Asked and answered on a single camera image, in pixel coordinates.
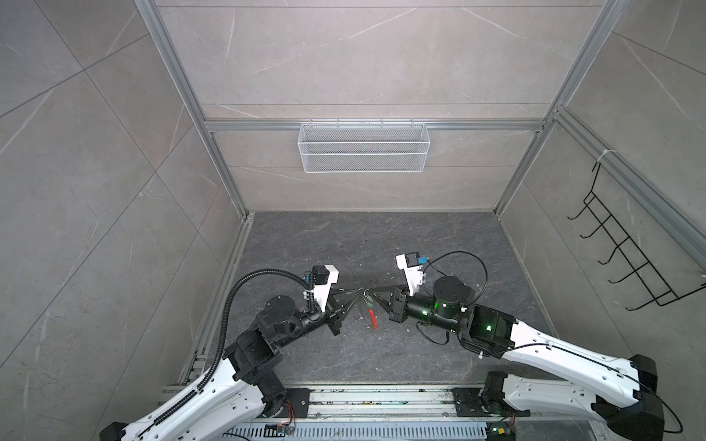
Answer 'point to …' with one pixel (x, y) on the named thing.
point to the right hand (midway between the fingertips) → (369, 292)
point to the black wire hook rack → (654, 286)
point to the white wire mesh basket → (363, 148)
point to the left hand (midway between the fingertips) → (360, 287)
